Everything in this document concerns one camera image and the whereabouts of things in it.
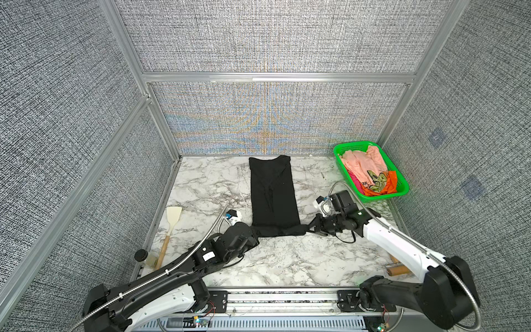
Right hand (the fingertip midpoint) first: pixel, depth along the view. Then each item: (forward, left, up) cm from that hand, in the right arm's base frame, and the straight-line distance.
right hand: (305, 227), depth 79 cm
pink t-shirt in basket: (+35, -32, -3) cm, 47 cm away
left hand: (-3, +16, +4) cm, 17 cm away
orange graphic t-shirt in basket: (+24, -41, -4) cm, 48 cm away
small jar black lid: (-10, +60, 0) cm, 61 cm away
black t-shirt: (+15, +11, -12) cm, 22 cm away
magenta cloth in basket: (+25, -28, -5) cm, 38 cm away
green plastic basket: (+22, -49, -5) cm, 54 cm away
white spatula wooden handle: (+12, +58, -11) cm, 60 cm away
